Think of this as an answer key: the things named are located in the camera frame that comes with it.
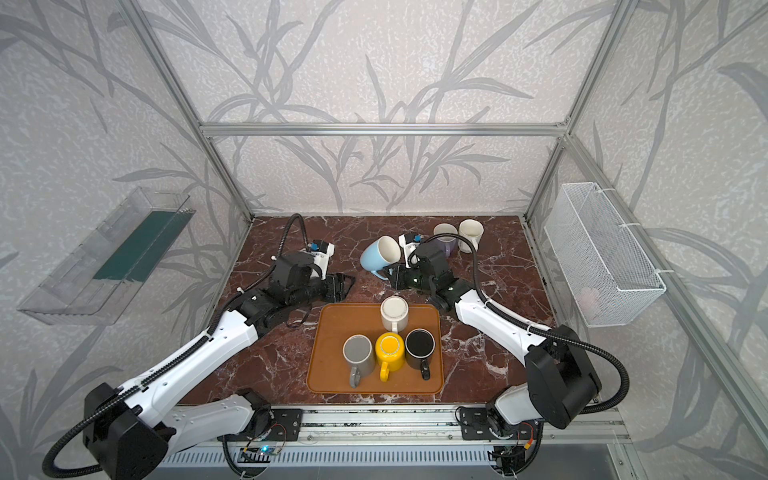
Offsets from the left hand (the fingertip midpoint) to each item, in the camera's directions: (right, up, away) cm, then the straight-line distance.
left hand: (351, 270), depth 77 cm
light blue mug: (+8, +4, +1) cm, 9 cm away
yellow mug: (+10, -22, -1) cm, 24 cm away
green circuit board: (-21, -43, -6) cm, 48 cm away
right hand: (+9, +2, +4) cm, 10 cm away
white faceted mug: (+38, +11, +27) cm, 49 cm away
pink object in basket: (+60, -7, -4) cm, 60 cm away
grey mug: (+2, -21, -1) cm, 21 cm away
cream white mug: (+11, -13, +10) cm, 20 cm away
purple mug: (+30, +7, +27) cm, 41 cm away
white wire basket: (+56, +1, -15) cm, 58 cm away
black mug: (+18, -20, +1) cm, 27 cm away
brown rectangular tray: (-8, -18, +14) cm, 24 cm away
